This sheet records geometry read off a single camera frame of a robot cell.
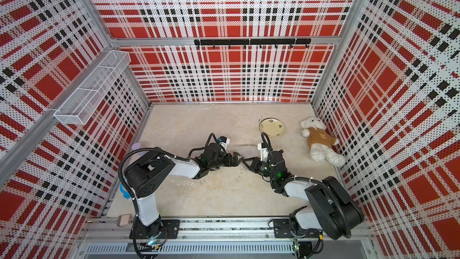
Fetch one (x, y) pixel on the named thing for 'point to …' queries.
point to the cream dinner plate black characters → (273, 127)
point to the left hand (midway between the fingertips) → (239, 157)
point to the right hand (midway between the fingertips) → (244, 160)
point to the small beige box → (124, 220)
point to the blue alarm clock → (125, 193)
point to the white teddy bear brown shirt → (320, 141)
